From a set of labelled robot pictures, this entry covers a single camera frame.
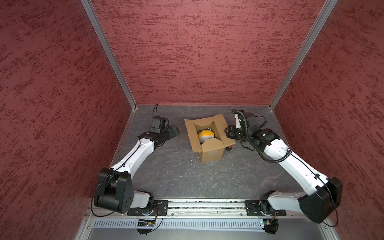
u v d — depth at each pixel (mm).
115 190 415
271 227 700
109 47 864
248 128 570
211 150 782
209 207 760
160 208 740
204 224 775
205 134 924
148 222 710
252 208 738
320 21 759
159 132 659
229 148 967
